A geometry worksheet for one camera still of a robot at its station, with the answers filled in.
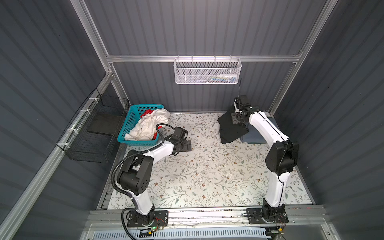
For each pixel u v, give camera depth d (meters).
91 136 0.72
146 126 1.05
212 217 0.75
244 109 0.68
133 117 1.12
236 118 0.85
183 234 0.77
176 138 0.75
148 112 1.13
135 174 0.48
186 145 0.87
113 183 0.45
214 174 0.89
